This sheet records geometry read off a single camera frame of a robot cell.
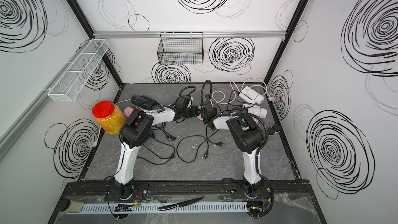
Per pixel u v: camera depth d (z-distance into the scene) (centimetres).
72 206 64
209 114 79
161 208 69
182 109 83
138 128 56
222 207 71
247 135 53
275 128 86
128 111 96
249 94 108
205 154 85
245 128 59
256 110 99
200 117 94
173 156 84
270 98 116
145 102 102
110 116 82
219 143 89
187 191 75
